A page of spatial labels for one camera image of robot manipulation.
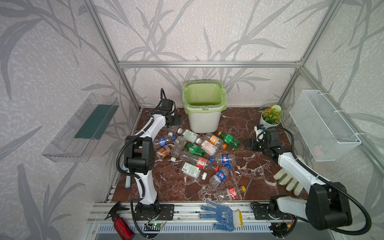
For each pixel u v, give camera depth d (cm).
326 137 62
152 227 72
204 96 105
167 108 76
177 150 91
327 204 40
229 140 96
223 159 87
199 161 85
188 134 100
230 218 72
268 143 67
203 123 99
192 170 84
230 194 75
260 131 79
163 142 95
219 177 80
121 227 67
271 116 93
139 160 51
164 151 91
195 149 94
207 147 93
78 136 64
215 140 96
